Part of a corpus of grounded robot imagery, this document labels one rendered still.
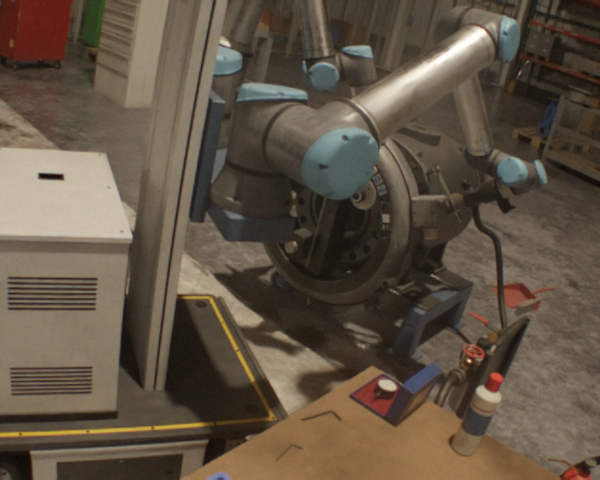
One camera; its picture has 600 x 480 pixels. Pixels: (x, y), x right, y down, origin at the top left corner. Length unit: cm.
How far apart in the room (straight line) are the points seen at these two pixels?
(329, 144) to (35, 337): 78
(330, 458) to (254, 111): 78
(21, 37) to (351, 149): 616
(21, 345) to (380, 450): 87
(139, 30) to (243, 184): 461
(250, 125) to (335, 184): 23
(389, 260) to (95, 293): 118
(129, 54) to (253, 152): 468
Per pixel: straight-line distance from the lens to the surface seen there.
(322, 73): 175
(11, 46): 717
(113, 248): 133
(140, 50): 589
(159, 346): 164
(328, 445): 144
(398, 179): 217
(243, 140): 130
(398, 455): 148
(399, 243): 219
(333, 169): 115
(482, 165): 203
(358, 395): 161
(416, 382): 153
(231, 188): 132
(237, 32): 189
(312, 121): 119
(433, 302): 272
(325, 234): 233
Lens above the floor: 141
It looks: 23 degrees down
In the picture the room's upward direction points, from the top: 14 degrees clockwise
